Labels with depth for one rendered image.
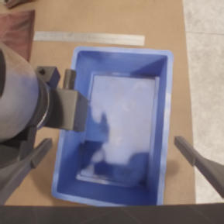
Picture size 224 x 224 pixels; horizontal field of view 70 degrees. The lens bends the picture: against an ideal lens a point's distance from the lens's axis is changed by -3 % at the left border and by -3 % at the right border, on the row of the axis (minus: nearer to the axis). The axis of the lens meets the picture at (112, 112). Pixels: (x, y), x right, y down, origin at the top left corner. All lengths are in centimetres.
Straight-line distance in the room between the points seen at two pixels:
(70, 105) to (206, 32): 104
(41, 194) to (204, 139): 78
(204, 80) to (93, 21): 69
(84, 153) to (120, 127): 11
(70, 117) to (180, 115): 31
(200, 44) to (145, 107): 74
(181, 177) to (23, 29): 61
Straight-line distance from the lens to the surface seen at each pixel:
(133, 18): 54
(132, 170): 42
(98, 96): 44
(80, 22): 56
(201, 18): 120
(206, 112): 98
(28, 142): 18
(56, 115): 20
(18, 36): 61
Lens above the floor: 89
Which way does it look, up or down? 79 degrees down
